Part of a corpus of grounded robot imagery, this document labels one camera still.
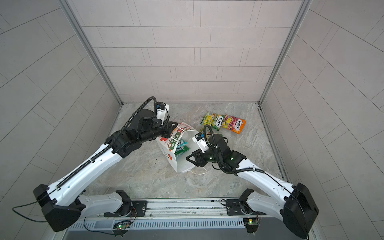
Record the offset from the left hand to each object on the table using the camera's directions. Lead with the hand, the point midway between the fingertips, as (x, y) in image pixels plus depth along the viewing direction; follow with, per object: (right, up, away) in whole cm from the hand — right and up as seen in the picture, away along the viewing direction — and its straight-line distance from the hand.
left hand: (180, 123), depth 66 cm
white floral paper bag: (-7, -12, +7) cm, 15 cm away
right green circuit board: (+34, -46, +3) cm, 57 cm away
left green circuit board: (-26, -45, -2) cm, 52 cm away
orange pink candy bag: (+32, -2, +35) cm, 48 cm away
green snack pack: (-2, -16, +17) cm, 23 cm away
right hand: (+4, -18, +6) cm, 19 cm away
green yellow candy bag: (+18, 0, +36) cm, 40 cm away
